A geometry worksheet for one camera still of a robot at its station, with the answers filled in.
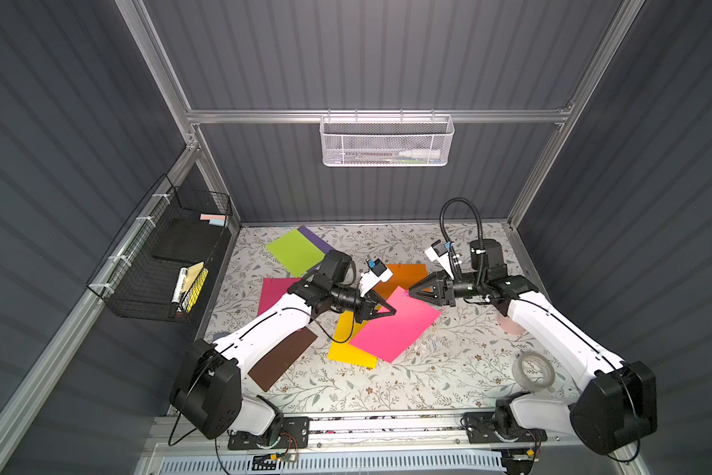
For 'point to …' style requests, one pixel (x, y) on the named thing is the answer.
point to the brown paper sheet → (277, 364)
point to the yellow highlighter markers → (195, 292)
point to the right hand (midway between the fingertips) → (417, 294)
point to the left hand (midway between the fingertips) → (391, 313)
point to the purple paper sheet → (314, 239)
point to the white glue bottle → (421, 153)
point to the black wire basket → (157, 255)
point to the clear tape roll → (533, 371)
